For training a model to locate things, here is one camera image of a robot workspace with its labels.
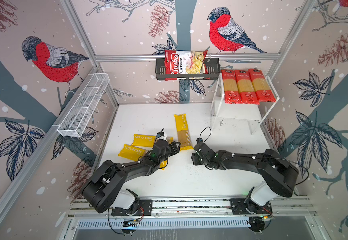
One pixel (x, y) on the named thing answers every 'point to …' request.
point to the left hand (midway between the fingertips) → (178, 144)
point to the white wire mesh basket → (76, 121)
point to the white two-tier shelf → (255, 114)
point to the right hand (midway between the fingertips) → (192, 159)
